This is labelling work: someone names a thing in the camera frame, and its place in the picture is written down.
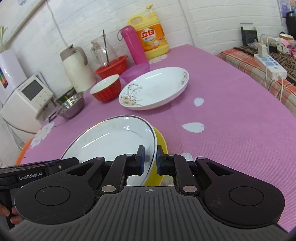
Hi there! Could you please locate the white plate dark rim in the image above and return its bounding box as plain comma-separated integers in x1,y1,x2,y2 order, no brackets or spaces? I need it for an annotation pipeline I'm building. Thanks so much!
60,115,158,186

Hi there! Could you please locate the white floral plate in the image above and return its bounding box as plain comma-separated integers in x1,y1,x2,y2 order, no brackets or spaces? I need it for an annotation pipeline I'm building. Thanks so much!
118,67,190,110

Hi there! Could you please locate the white charger plug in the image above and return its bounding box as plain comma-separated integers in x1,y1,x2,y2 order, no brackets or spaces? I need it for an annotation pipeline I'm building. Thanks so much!
257,34,269,58

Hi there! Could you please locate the yellow plate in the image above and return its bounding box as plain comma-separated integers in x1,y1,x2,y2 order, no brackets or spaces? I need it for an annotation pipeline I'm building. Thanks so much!
144,126,169,186

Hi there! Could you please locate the purple plastic bowl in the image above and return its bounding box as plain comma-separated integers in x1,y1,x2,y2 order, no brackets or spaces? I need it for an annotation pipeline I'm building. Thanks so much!
120,63,151,83

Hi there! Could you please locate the stainless steel bowl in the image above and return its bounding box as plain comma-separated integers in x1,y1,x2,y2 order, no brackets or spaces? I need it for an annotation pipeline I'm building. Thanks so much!
56,91,85,119

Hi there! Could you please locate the left hand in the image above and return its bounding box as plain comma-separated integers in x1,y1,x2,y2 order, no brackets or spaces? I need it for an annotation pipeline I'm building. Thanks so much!
0,204,21,225

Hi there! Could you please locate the black stirring stick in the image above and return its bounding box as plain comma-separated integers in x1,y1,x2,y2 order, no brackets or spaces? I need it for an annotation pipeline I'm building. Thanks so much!
102,29,109,66

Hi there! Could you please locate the purple floral tablecloth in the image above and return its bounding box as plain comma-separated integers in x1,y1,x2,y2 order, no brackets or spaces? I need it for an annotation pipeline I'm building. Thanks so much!
22,45,295,231

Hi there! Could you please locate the red white bowl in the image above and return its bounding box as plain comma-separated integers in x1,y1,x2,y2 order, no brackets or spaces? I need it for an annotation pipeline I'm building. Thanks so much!
90,74,121,102

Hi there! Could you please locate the glass pitcher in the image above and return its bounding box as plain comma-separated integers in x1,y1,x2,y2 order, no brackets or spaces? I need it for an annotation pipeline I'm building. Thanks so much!
90,35,119,67

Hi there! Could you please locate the instant noodle cup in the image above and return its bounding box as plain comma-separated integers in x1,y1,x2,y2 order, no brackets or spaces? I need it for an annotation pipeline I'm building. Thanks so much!
55,87,77,105

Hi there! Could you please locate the white water dispenser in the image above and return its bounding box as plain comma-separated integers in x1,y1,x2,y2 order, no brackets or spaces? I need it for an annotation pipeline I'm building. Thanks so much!
1,72,56,143

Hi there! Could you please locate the red plastic basket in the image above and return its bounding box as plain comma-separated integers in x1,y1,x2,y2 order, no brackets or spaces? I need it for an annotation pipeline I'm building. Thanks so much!
94,55,127,79

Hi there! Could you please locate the white purifier tank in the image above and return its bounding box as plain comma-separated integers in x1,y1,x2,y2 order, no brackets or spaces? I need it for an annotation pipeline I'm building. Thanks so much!
0,49,27,104

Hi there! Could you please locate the plaid cloth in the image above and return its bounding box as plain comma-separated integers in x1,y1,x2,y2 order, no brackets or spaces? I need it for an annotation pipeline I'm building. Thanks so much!
217,48,295,115

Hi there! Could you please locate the white thermal carafe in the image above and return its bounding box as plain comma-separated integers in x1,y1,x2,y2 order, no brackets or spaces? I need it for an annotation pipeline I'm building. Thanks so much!
60,45,96,92

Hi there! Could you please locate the black speaker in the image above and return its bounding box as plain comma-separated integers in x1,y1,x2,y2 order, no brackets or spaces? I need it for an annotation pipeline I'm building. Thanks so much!
286,11,296,39

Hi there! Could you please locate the black folding handle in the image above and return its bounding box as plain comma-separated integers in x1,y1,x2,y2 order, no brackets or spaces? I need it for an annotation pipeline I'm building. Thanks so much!
48,110,59,123

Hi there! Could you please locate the pink thermos bottle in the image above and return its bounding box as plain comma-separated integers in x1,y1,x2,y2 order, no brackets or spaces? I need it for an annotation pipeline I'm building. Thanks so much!
119,26,148,65

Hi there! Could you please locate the black box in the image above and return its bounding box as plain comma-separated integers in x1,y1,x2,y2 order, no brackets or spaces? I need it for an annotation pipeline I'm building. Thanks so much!
240,23,258,45

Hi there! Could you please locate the yellow detergent jug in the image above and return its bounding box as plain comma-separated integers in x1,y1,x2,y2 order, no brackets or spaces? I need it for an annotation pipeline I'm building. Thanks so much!
128,4,170,60

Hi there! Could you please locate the white power strip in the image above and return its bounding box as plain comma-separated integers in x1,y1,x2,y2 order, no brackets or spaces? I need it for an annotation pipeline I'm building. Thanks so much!
254,54,287,80

